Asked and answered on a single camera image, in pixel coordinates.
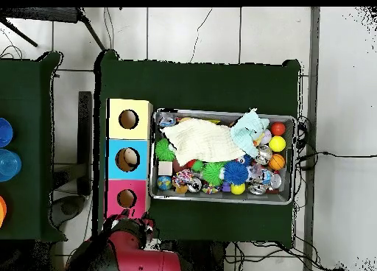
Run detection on blue spiky rubber ball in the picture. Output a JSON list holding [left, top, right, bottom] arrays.
[[222, 160, 250, 186]]

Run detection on globe print ball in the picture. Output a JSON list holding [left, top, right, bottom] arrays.
[[156, 175, 172, 191]]

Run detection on red foam ball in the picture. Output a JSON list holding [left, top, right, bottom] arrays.
[[269, 121, 287, 137]]

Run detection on black floor cable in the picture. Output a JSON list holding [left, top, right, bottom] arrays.
[[297, 151, 377, 170]]

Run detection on cream waffle cloth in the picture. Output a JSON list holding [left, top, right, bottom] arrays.
[[160, 117, 247, 167]]

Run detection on silver mesh bin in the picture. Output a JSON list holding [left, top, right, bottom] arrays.
[[149, 107, 297, 205]]

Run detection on black upright panel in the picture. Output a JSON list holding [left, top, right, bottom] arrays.
[[77, 91, 94, 197]]

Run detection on wooden box with three holes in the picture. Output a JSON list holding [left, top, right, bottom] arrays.
[[105, 98, 154, 219]]

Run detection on orange plastic cup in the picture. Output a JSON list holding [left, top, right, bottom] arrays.
[[0, 195, 7, 228]]

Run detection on orange basketball toy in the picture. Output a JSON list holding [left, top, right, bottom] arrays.
[[267, 153, 286, 171]]

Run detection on green spiky rubber ball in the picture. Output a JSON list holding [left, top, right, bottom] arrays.
[[202, 161, 227, 186]]

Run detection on light blue plastic cup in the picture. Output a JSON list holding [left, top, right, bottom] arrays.
[[0, 148, 22, 183]]

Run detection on plain wooden cube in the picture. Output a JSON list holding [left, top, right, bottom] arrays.
[[158, 161, 174, 177]]

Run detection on dark blue plastic cup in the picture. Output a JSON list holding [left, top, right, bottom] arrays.
[[0, 117, 14, 149]]

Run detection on light blue waffle cloth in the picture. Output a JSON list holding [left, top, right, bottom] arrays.
[[230, 107, 270, 158]]

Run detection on dark green side table cloth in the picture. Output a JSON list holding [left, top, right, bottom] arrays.
[[0, 51, 67, 242]]

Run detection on yellow foam ball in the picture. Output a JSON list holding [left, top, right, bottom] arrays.
[[268, 135, 287, 153]]

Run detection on colourful knotted rope toy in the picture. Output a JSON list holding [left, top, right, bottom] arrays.
[[171, 168, 194, 194]]

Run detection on black tripod stand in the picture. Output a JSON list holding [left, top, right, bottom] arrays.
[[0, 7, 107, 52]]

